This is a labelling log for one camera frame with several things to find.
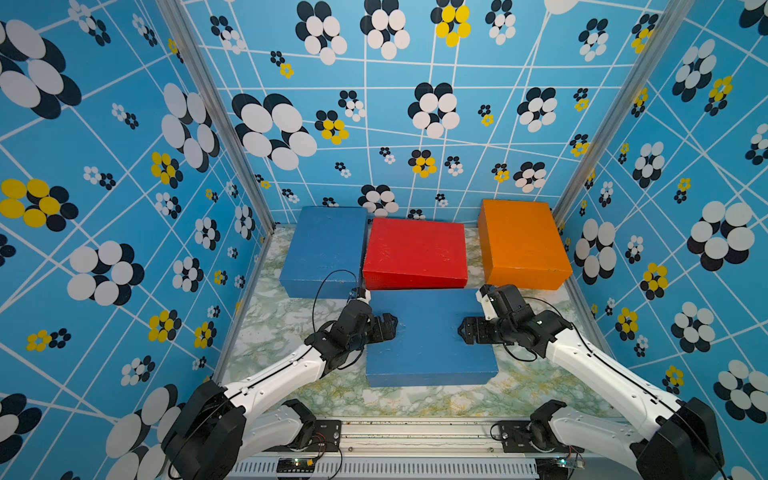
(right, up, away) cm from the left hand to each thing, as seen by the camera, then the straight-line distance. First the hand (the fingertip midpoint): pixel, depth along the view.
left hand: (391, 320), depth 83 cm
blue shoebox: (-23, +24, +19) cm, 38 cm away
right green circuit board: (+43, -30, -14) cm, 54 cm away
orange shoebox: (+44, +22, +17) cm, 52 cm away
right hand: (+23, -2, -2) cm, 23 cm away
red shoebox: (+8, +19, +14) cm, 25 cm away
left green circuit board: (-24, -33, -11) cm, 42 cm away
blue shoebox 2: (+10, -6, -6) cm, 13 cm away
